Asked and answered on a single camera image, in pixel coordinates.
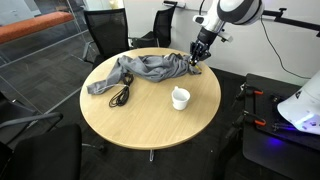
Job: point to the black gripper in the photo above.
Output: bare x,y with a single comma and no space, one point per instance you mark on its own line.
206,41

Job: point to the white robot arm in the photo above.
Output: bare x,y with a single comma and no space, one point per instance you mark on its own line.
240,8

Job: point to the white printed mug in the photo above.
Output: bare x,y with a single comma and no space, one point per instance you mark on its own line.
180,100

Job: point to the black mesh office chair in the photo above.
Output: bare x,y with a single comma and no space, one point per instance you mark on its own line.
20,120
161,28
50,153
105,33

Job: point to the grey cloth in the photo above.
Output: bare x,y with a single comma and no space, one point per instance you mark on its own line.
146,68

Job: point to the chrome table base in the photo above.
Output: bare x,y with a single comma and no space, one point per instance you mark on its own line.
151,155

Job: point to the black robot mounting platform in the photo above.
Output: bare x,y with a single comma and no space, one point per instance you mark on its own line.
266,153

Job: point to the orange bench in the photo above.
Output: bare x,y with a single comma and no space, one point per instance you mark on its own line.
33,25

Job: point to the wrist mounted camera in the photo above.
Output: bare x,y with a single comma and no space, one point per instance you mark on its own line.
225,36

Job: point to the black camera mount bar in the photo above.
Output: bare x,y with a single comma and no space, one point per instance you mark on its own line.
290,20

